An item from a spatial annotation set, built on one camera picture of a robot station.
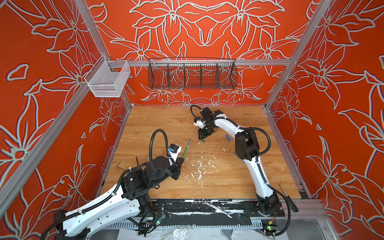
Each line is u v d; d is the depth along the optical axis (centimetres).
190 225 70
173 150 58
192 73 97
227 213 72
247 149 63
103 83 89
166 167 50
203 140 99
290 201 74
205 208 74
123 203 46
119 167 89
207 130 88
